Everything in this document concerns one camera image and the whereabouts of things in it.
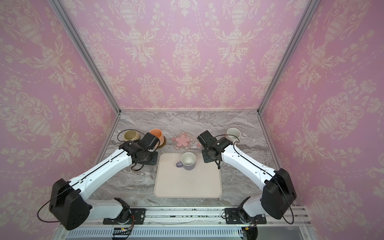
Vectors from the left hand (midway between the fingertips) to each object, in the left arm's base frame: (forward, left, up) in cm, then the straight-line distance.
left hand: (154, 160), depth 81 cm
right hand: (+3, -31, +1) cm, 31 cm away
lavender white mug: (+5, -18, -10) cm, 21 cm away
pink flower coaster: (+20, -14, -11) cm, 27 cm away
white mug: (+23, -47, -2) cm, 53 cm away
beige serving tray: (-7, -28, -11) cm, 31 cm away
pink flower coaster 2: (+16, -25, -11) cm, 32 cm away
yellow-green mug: (+19, +19, -4) cm, 27 cm away
